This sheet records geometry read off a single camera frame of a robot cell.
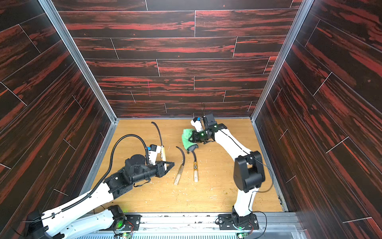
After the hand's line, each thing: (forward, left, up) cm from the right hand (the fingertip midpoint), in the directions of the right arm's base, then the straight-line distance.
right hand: (192, 138), depth 90 cm
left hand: (-22, +8, +8) cm, 25 cm away
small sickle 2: (-13, +7, -14) cm, 20 cm away
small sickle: (-18, +13, +15) cm, 27 cm away
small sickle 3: (-18, -3, -13) cm, 22 cm away
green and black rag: (-8, +1, +3) cm, 9 cm away
